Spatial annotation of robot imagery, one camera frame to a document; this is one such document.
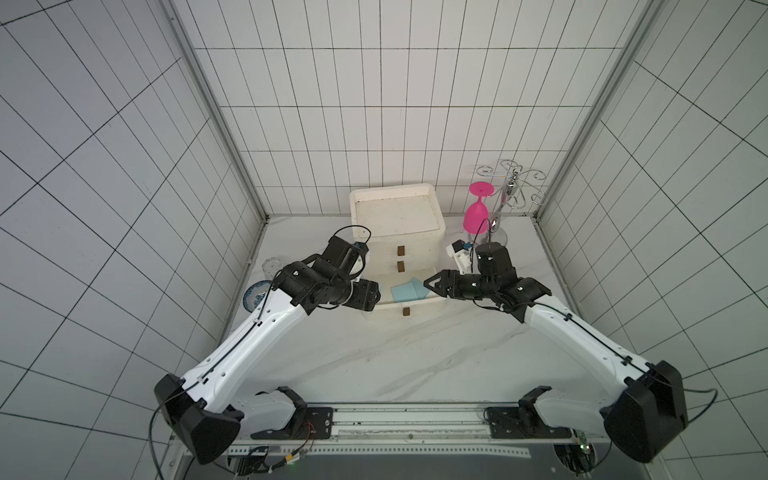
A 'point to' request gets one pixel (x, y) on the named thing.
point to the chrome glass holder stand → (514, 191)
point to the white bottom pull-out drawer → (387, 308)
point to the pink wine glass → (476, 214)
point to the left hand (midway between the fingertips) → (361, 302)
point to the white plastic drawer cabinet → (403, 228)
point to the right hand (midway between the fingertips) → (420, 286)
